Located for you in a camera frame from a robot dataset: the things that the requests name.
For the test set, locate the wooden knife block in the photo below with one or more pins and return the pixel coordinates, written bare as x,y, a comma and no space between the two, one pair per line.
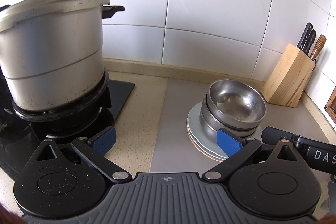
285,85

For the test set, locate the black gas stove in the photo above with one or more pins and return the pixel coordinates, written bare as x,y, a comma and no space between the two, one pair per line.
22,131

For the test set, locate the small white floral plate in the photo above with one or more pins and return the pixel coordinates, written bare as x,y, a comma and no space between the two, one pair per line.
195,129

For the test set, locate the aluminium pressure cooker pot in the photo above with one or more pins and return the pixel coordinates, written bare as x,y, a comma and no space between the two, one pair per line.
51,50

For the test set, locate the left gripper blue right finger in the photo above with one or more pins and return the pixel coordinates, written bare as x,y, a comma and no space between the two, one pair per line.
228,142

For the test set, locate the brown wooden knife handle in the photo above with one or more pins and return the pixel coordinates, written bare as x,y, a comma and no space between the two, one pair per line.
318,47

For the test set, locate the large white floral plate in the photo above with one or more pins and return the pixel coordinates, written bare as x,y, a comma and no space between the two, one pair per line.
219,157

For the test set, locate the black knife handle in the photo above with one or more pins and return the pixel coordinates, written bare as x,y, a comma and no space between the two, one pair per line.
309,42
305,35

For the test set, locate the white plate with multicolour flowers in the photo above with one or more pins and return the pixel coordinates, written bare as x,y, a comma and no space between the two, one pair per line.
203,152

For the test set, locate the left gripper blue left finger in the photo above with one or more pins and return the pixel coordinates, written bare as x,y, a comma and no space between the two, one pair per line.
103,141

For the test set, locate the steel bowl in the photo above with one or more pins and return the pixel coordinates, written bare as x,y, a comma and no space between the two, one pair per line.
236,104
211,126

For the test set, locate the wooden window frame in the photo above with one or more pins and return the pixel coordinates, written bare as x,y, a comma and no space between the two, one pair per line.
330,107

